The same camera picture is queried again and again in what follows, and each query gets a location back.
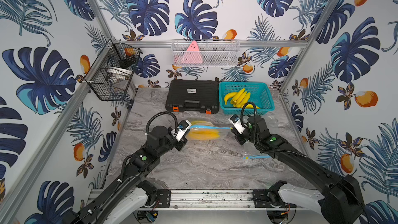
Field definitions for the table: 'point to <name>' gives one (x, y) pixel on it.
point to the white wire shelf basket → (205, 53)
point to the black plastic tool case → (193, 96)
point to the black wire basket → (110, 77)
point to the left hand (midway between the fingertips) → (187, 126)
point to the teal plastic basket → (261, 96)
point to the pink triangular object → (192, 55)
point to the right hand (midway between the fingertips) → (234, 127)
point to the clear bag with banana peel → (224, 129)
